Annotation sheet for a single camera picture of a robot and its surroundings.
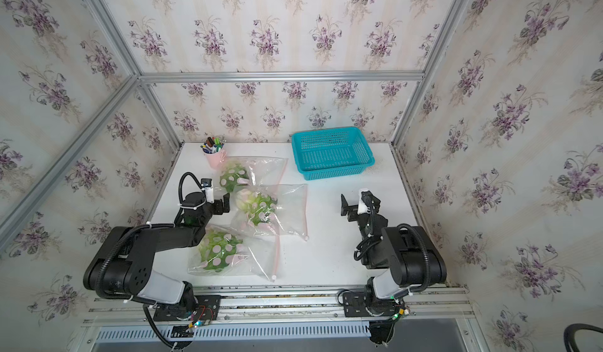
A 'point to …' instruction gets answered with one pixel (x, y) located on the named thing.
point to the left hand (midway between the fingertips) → (216, 194)
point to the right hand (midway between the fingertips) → (360, 194)
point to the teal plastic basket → (332, 152)
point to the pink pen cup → (217, 160)
